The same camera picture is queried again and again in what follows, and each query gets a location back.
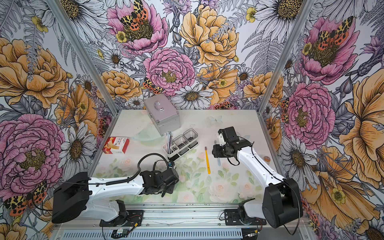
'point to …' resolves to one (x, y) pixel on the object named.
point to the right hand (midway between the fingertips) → (216, 155)
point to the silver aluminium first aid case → (162, 113)
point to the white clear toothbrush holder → (181, 144)
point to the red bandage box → (116, 145)
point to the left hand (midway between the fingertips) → (169, 187)
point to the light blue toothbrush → (219, 162)
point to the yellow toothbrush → (208, 162)
